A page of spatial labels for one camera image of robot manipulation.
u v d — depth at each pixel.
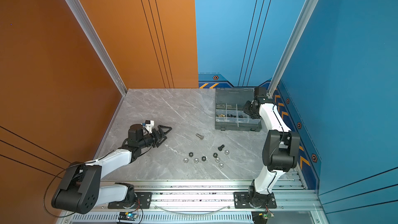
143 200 0.74
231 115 1.05
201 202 0.75
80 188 0.42
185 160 0.86
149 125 0.83
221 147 0.89
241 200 0.72
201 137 0.94
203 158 0.87
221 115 1.04
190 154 0.89
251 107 0.79
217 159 0.85
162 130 0.80
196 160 0.85
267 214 0.69
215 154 0.88
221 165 0.83
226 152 0.89
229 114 1.04
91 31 0.86
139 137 0.70
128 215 0.71
